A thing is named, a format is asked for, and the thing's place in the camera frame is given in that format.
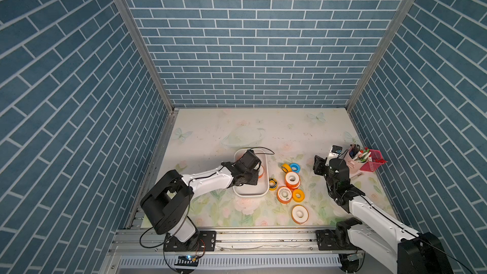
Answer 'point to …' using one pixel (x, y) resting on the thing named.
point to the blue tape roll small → (295, 167)
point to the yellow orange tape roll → (298, 195)
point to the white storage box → (260, 189)
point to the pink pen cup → (356, 157)
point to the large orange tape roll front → (300, 214)
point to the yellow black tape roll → (272, 184)
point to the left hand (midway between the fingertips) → (259, 179)
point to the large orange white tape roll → (292, 180)
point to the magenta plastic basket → (377, 160)
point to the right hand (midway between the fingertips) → (321, 157)
